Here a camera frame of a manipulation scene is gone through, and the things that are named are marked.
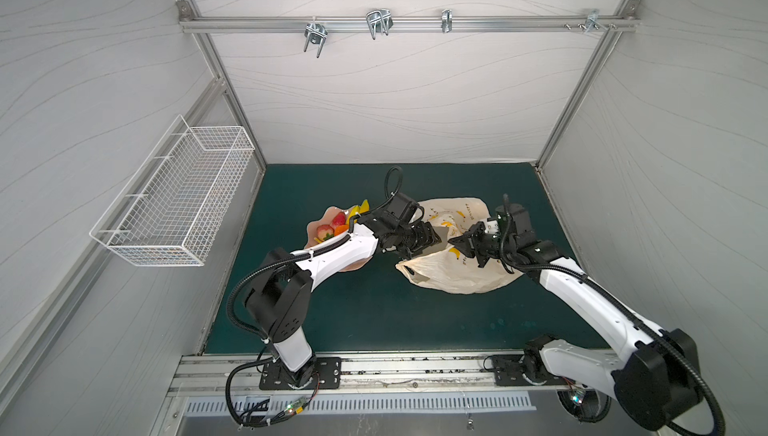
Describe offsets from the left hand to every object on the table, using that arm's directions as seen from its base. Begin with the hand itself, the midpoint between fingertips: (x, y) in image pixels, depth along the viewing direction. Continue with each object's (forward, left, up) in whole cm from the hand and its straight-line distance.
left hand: (440, 241), depth 82 cm
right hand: (0, -3, +5) cm, 5 cm away
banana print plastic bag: (-9, 0, +4) cm, 10 cm away
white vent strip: (-38, +50, -15) cm, 64 cm away
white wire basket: (-3, +65, +16) cm, 67 cm away
